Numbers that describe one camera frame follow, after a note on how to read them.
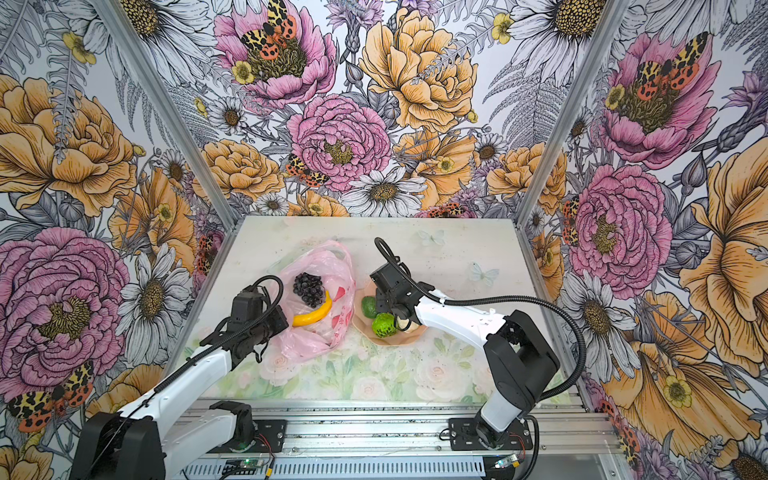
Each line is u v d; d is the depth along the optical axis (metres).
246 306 0.66
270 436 0.74
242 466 0.71
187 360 0.53
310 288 0.97
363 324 0.90
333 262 0.96
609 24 0.73
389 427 0.78
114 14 0.72
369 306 0.90
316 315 0.93
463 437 0.74
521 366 0.45
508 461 0.72
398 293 0.67
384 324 0.85
